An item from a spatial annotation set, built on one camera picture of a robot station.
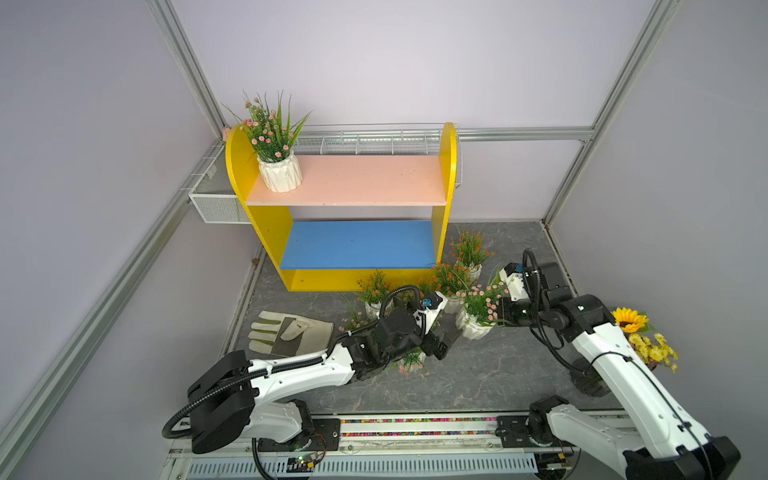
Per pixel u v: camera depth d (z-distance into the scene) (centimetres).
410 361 75
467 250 91
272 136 62
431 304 61
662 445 39
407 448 73
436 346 64
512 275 68
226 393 40
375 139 95
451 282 86
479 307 71
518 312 65
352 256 94
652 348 64
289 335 89
